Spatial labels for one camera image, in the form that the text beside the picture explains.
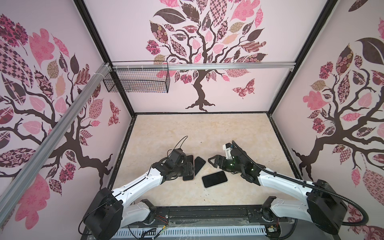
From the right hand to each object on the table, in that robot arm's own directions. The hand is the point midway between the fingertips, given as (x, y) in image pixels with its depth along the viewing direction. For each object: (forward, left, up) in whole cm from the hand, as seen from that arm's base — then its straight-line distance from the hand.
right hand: (212, 160), depth 81 cm
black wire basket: (+71, +56, +5) cm, 91 cm away
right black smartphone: (-5, -2, -16) cm, 17 cm away
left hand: (-4, +13, -6) cm, 15 cm away
